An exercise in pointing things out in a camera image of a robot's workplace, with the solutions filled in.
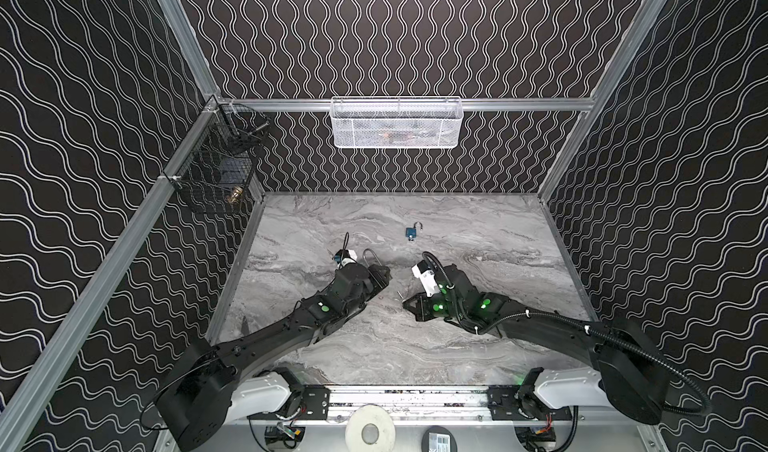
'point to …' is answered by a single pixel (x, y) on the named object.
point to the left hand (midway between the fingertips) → (396, 275)
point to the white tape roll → (370, 414)
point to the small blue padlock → (411, 232)
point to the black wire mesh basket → (216, 176)
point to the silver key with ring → (401, 296)
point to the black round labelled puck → (438, 439)
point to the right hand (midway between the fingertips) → (405, 305)
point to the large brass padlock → (364, 260)
